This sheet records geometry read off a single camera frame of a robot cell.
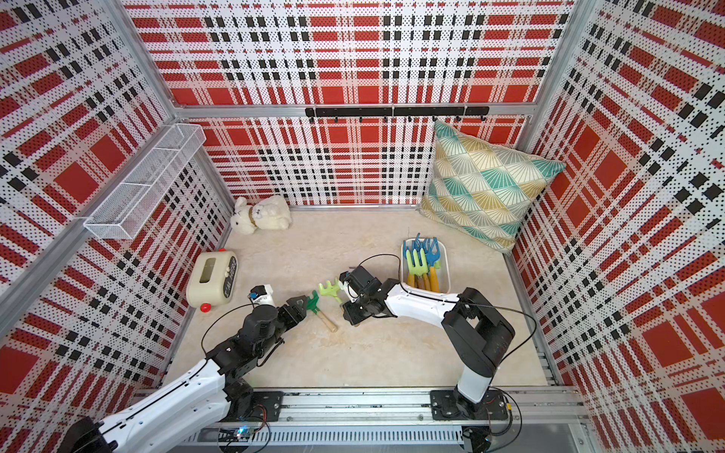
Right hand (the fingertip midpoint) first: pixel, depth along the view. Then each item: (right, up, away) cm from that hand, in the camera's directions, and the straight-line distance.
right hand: (354, 312), depth 86 cm
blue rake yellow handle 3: (+22, +21, +15) cm, 34 cm away
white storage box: (+30, +12, +12) cm, 35 cm away
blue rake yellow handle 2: (+27, +17, +13) cm, 35 cm away
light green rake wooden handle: (+24, +8, +8) cm, 27 cm away
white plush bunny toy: (-34, +33, +19) cm, 51 cm away
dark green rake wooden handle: (-15, +1, +7) cm, 16 cm away
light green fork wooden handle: (-8, +6, +5) cm, 11 cm away
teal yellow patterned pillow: (+42, +38, +5) cm, 57 cm away
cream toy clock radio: (-46, +10, +3) cm, 47 cm away
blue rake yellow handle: (+18, +10, +8) cm, 22 cm away
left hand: (-15, +4, -2) cm, 15 cm away
